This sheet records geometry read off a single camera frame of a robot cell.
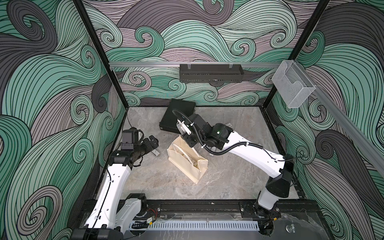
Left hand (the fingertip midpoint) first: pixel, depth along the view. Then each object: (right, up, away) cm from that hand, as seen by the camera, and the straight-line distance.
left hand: (151, 142), depth 77 cm
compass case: (-1, -9, +16) cm, 18 cm away
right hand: (+18, +5, -4) cm, 19 cm away
